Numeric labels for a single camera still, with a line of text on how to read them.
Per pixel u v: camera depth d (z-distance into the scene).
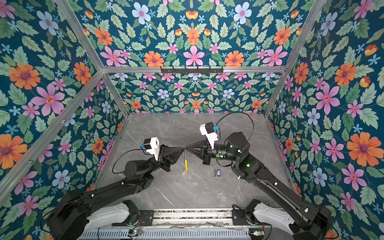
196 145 0.55
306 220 0.38
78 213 0.40
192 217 0.75
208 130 0.50
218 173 0.89
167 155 0.55
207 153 0.50
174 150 0.55
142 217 0.73
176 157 0.57
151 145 0.51
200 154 0.54
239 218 0.73
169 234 0.77
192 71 0.92
